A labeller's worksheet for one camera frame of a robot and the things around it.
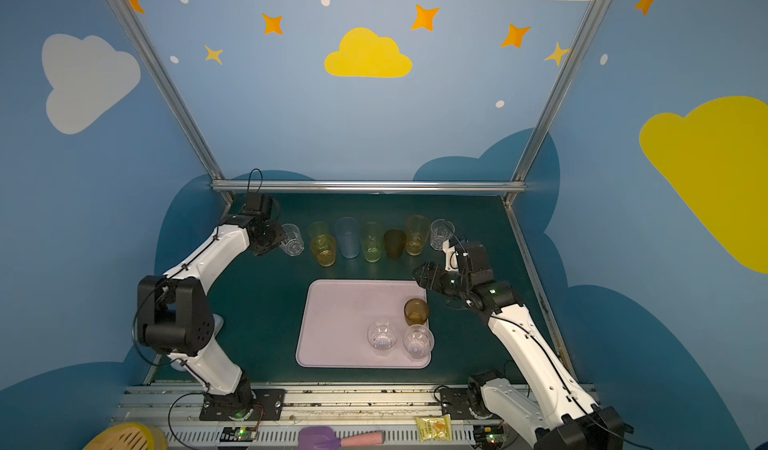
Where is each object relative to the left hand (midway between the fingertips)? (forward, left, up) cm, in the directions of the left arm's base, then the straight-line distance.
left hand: (282, 237), depth 93 cm
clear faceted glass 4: (+11, -53, -9) cm, 55 cm away
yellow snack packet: (-48, -45, -11) cm, 67 cm away
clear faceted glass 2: (-26, -32, -13) cm, 43 cm away
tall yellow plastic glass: (+8, -44, -3) cm, 44 cm away
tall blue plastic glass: (+5, -20, -3) cm, 21 cm away
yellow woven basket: (-51, +26, -10) cm, 58 cm away
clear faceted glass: (-28, -43, -12) cm, 52 cm away
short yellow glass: (+3, -11, -10) cm, 15 cm away
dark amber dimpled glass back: (+5, -36, -7) cm, 37 cm away
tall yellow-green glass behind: (+9, -9, -6) cm, 14 cm away
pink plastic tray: (-20, -19, -11) cm, 30 cm away
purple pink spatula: (-50, -17, -14) cm, 55 cm away
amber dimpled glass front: (-19, -42, -11) cm, 48 cm away
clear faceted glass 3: (+4, 0, -8) cm, 9 cm away
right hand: (-16, -44, +6) cm, 47 cm away
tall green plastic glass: (+5, -28, -6) cm, 29 cm away
